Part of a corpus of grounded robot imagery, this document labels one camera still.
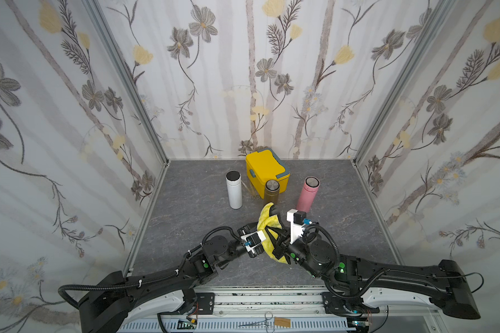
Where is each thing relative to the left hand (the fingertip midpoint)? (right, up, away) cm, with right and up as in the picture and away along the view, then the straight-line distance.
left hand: (269, 227), depth 68 cm
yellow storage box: (0, +23, +32) cm, 40 cm away
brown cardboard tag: (+5, -34, +3) cm, 35 cm away
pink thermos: (+18, +8, +22) cm, 29 cm away
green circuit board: (-30, -36, +5) cm, 47 cm away
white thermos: (-13, +15, +17) cm, 26 cm away
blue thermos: (-7, +1, -4) cm, 8 cm away
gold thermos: (+2, +11, +14) cm, 18 cm away
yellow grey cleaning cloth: (-1, +5, -8) cm, 10 cm away
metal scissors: (-3, -34, +2) cm, 34 cm away
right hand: (-1, 0, -6) cm, 6 cm away
